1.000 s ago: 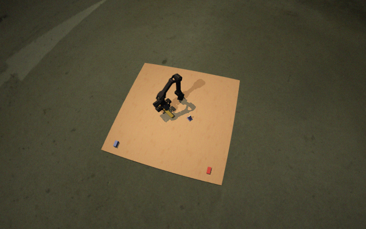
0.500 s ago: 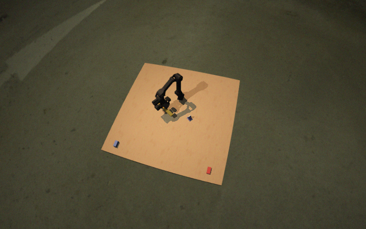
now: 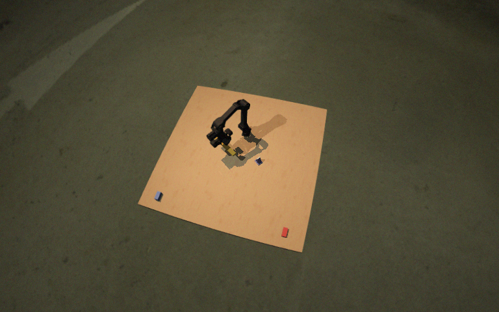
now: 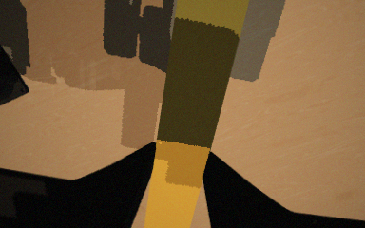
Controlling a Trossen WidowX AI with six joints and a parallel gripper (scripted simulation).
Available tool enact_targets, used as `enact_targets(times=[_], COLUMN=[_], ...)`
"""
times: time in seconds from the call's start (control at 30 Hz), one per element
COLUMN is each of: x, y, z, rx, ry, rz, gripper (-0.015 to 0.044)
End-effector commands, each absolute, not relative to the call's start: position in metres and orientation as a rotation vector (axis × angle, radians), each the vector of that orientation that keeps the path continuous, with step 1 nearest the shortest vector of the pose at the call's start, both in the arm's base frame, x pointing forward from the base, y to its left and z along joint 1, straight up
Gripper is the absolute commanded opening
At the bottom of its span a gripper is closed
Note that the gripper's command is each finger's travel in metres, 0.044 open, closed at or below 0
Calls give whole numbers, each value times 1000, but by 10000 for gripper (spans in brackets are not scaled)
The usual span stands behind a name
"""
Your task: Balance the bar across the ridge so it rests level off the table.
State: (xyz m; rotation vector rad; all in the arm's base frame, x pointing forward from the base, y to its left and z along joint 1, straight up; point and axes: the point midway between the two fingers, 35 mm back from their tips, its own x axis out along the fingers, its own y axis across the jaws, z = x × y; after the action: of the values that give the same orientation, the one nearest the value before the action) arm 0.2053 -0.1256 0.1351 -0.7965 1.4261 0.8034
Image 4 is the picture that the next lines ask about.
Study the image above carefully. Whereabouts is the yellow bar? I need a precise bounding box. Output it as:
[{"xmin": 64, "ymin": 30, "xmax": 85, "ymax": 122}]
[{"xmin": 144, "ymin": 0, "xmax": 249, "ymax": 228}]

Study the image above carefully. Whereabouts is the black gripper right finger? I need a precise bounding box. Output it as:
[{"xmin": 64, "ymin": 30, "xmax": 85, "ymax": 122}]
[{"xmin": 203, "ymin": 152, "xmax": 365, "ymax": 228}]

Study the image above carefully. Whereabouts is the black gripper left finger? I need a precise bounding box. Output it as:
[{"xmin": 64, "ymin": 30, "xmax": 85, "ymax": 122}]
[{"xmin": 0, "ymin": 142, "xmax": 156, "ymax": 228}]

